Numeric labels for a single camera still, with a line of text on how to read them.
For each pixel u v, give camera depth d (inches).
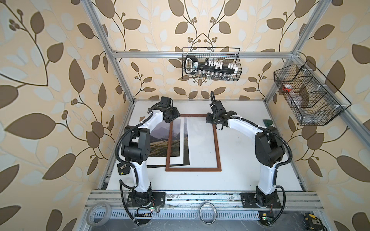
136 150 20.4
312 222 26.1
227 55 35.8
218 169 33.3
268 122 41.3
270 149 20.0
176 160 35.2
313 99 28.8
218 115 29.5
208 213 27.9
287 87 34.4
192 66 33.4
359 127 21.7
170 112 33.5
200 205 28.8
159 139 38.5
